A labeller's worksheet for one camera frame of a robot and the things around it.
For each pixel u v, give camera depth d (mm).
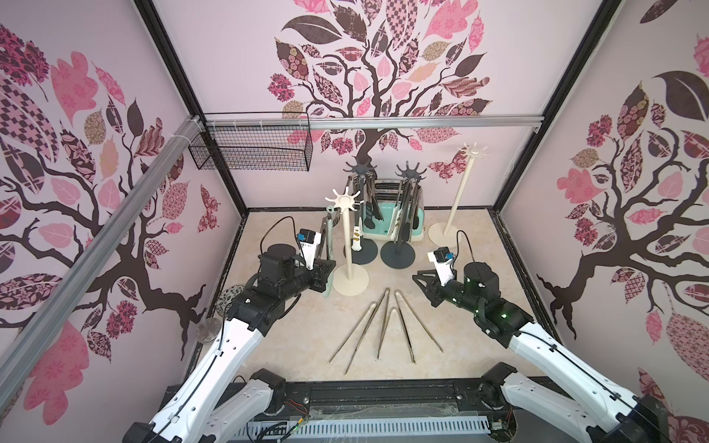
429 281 669
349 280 962
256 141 947
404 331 852
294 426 696
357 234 742
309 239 608
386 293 942
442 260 633
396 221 833
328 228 671
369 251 1093
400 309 899
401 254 1035
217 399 432
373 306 912
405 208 789
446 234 1101
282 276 530
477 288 551
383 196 1025
